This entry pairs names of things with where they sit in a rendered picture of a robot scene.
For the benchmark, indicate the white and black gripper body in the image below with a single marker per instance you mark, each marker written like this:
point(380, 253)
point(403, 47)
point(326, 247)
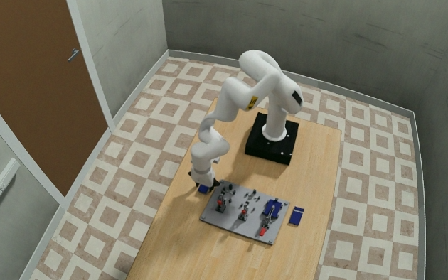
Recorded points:
point(205, 179)

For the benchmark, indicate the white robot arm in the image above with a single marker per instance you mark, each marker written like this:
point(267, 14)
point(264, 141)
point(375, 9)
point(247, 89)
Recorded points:
point(235, 94)

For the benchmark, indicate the blue part with slot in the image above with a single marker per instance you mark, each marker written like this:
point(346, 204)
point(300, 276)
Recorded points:
point(296, 216)

